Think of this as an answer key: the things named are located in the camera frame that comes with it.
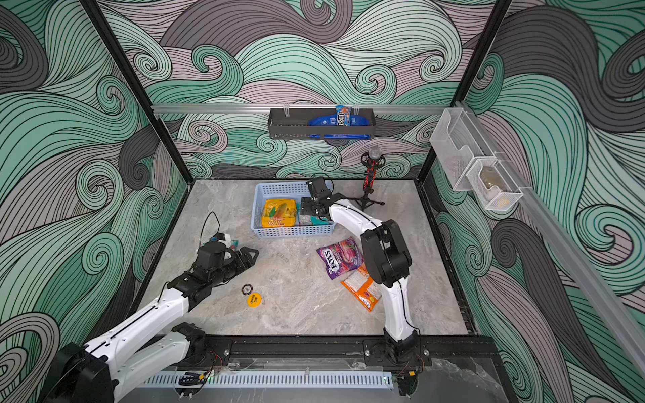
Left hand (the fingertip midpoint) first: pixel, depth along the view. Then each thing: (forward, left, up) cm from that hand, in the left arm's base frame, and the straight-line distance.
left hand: (253, 253), depth 83 cm
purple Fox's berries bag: (+3, -31, -9) cm, 33 cm away
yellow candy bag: (+22, -6, -6) cm, 23 cm away
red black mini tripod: (+34, -43, +13) cm, 56 cm away
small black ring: (-8, +3, -11) cm, 14 cm away
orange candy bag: (-8, -37, -9) cm, 39 cm away
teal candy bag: (+20, -17, -9) cm, 28 cm away
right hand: (+22, -20, -1) cm, 30 cm away
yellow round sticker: (-12, 0, -11) cm, 16 cm away
